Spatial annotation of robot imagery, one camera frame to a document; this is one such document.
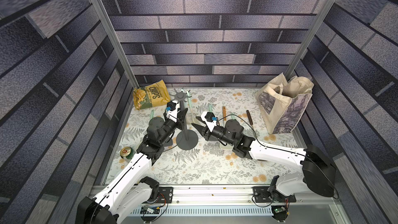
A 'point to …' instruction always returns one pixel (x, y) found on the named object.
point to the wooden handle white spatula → (224, 113)
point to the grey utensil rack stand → (186, 139)
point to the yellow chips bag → (151, 95)
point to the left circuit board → (145, 209)
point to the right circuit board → (280, 212)
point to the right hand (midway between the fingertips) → (193, 119)
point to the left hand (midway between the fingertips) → (185, 107)
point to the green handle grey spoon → (250, 118)
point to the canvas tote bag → (282, 103)
